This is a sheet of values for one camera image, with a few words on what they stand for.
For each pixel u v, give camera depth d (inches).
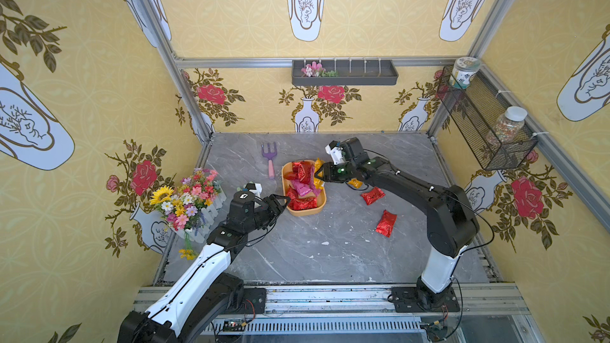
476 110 35.3
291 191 37.4
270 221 28.1
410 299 28.7
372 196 37.3
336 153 32.4
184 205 30.7
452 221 18.9
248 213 24.3
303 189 37.9
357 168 27.0
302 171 38.3
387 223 34.7
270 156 44.6
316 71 34.5
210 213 34.0
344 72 36.6
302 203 36.3
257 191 29.6
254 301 28.9
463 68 33.5
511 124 25.8
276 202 28.2
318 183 33.1
